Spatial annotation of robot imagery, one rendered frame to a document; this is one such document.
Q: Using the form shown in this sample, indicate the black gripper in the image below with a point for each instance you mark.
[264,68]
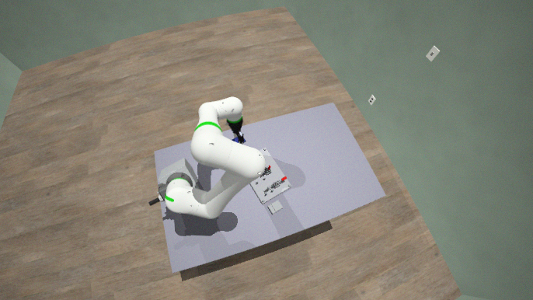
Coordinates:
[237,132]

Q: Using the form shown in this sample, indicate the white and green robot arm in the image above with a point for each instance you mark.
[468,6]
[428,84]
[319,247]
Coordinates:
[209,148]

